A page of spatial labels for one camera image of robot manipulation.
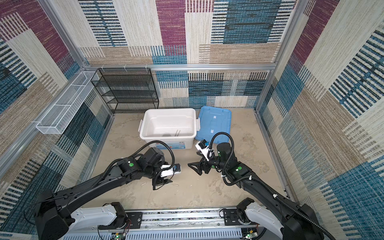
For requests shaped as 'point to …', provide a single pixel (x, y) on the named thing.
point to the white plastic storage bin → (177, 127)
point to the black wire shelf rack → (127, 90)
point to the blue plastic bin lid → (213, 120)
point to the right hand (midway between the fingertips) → (194, 160)
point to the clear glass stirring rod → (143, 184)
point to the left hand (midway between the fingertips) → (171, 172)
